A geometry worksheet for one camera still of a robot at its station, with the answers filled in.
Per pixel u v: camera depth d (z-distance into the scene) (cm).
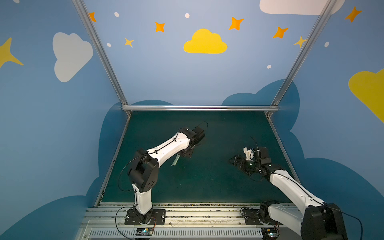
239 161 77
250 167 73
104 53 86
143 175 48
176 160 88
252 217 75
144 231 72
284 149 107
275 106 115
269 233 71
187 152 76
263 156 67
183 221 74
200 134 72
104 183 90
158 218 75
